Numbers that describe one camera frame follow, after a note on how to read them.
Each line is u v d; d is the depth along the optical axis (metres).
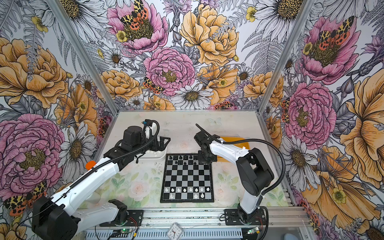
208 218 0.76
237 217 0.68
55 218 0.38
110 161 0.51
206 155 0.76
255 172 0.47
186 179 0.85
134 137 0.60
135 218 0.74
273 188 0.48
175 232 0.69
